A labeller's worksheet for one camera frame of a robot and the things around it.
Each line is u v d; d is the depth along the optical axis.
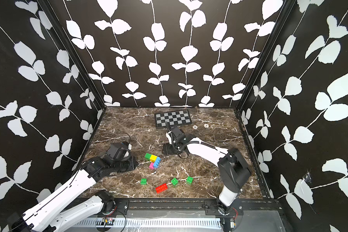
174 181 0.80
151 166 0.86
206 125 1.10
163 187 0.80
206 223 0.70
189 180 0.80
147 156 0.91
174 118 1.11
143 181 0.82
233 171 0.45
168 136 0.72
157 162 0.88
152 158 0.90
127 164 0.67
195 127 1.09
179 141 0.67
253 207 0.77
